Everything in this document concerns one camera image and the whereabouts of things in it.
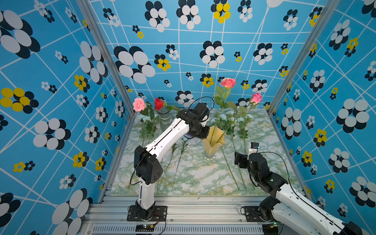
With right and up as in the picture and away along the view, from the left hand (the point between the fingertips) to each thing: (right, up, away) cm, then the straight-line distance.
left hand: (207, 134), depth 81 cm
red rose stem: (-28, +17, +2) cm, 33 cm away
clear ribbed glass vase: (-25, +11, +8) cm, 28 cm away
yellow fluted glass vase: (+5, -3, +5) cm, 7 cm away
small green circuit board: (-32, -46, -9) cm, 57 cm away
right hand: (+21, -11, +1) cm, 23 cm away
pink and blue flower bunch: (+9, +16, -2) cm, 18 cm away
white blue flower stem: (+14, -21, +9) cm, 27 cm away
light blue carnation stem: (-14, -10, +16) cm, 23 cm away
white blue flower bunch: (+25, +5, +30) cm, 39 cm away
